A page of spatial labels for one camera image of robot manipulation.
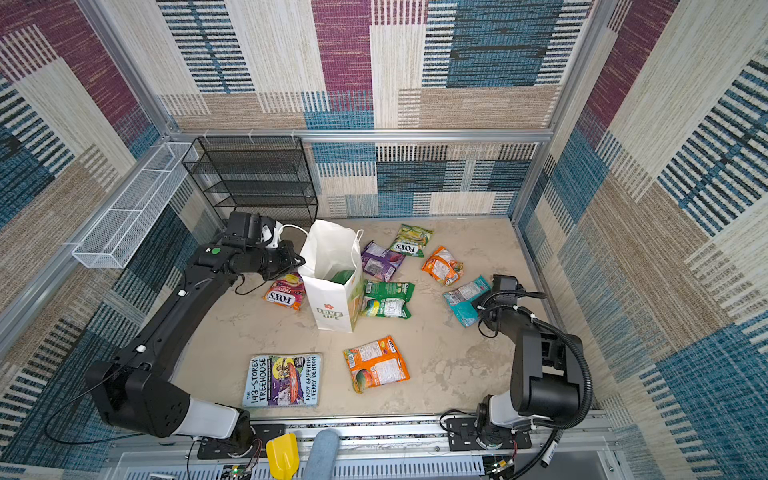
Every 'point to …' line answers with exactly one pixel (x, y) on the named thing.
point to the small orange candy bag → (443, 267)
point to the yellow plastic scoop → (283, 456)
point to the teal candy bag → (460, 301)
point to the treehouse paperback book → (275, 380)
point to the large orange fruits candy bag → (375, 363)
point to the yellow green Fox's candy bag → (411, 240)
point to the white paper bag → (331, 264)
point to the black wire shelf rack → (253, 172)
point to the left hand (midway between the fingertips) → (307, 255)
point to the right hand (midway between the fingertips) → (478, 307)
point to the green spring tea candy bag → (386, 299)
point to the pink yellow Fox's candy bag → (288, 290)
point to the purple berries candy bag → (379, 262)
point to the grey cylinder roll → (323, 457)
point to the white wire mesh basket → (117, 236)
